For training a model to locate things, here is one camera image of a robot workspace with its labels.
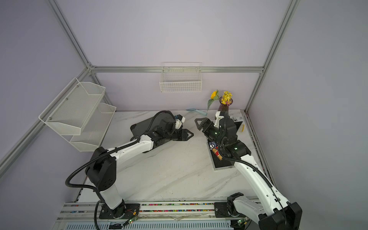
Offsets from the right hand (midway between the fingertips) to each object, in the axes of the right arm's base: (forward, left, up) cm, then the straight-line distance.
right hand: (199, 125), depth 73 cm
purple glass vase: (+28, -20, -13) cm, 37 cm away
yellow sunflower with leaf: (+30, -12, -5) cm, 33 cm away
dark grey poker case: (+16, +39, -22) cm, 47 cm away
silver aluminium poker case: (-10, -16, -26) cm, 32 cm away
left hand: (+2, +5, -12) cm, 13 cm away
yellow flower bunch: (+28, -21, -6) cm, 35 cm away
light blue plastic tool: (+40, -3, -30) cm, 50 cm away
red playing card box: (-2, -13, -27) cm, 30 cm away
